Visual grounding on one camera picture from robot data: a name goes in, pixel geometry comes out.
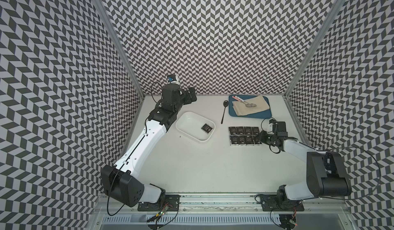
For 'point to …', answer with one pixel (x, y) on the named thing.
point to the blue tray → (265, 114)
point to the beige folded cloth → (241, 109)
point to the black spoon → (225, 103)
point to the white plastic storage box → (196, 126)
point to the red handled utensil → (247, 104)
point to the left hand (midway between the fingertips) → (186, 91)
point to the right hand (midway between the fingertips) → (259, 138)
